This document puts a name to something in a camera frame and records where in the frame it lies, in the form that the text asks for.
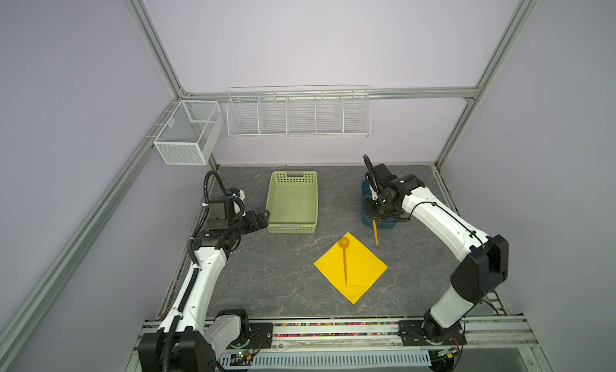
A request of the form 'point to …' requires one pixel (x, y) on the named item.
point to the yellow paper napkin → (362, 268)
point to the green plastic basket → (292, 200)
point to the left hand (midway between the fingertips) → (259, 217)
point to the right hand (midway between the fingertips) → (372, 215)
